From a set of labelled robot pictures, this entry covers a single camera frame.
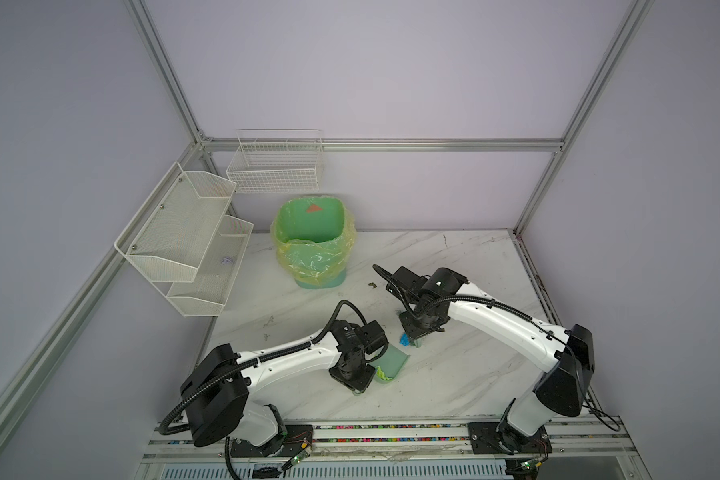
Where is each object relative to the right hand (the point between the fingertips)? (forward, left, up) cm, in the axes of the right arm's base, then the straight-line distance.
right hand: (411, 329), depth 77 cm
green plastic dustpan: (-4, +5, -15) cm, 17 cm away
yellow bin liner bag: (+23, +27, +11) cm, 37 cm away
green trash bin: (+27, +28, +7) cm, 40 cm away
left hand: (-12, +15, -9) cm, 21 cm away
